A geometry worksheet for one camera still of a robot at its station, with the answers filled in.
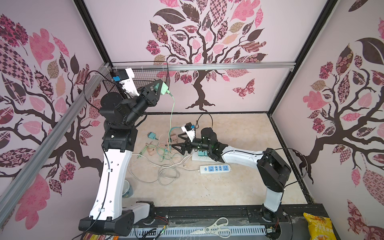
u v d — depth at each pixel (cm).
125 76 45
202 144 70
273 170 48
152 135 104
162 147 96
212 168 88
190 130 68
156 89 53
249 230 70
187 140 70
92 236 67
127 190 73
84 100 34
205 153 67
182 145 68
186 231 70
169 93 57
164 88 54
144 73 92
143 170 90
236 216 75
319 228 66
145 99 48
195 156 92
